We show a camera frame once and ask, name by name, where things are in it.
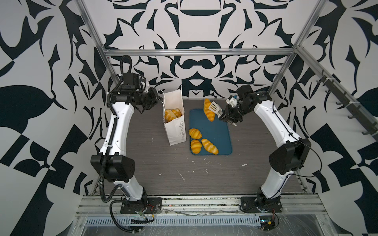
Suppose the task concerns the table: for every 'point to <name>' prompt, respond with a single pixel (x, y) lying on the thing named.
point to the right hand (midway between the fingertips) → (221, 117)
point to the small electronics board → (267, 222)
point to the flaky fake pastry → (169, 116)
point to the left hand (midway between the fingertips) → (163, 95)
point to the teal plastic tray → (216, 136)
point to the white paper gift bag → (175, 129)
